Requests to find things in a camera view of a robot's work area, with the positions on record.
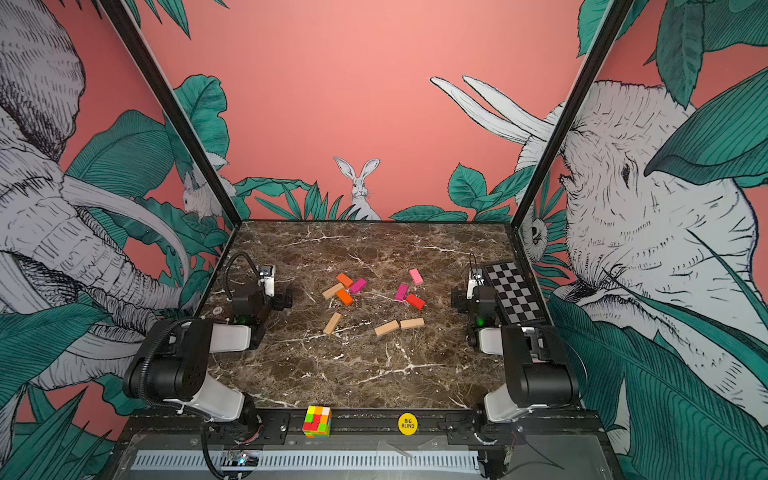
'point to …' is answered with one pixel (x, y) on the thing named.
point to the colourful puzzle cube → (317, 422)
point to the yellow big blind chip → (407, 424)
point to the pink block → (416, 276)
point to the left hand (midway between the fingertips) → (278, 278)
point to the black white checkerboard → (515, 301)
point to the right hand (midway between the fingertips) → (471, 281)
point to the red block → (415, 301)
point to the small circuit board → (243, 459)
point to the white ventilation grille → (196, 461)
